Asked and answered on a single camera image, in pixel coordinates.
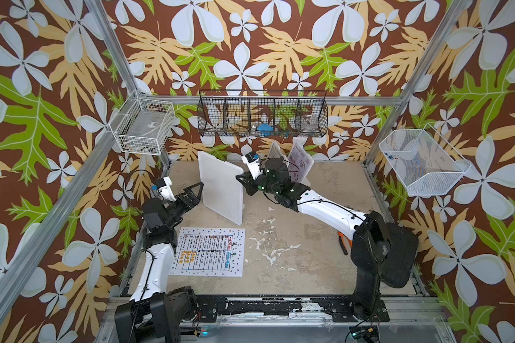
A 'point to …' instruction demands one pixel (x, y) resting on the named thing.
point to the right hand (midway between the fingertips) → (237, 174)
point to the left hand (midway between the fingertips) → (198, 185)
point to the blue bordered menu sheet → (275, 151)
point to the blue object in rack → (265, 129)
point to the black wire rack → (262, 113)
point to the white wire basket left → (145, 126)
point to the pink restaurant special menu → (300, 163)
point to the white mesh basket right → (425, 163)
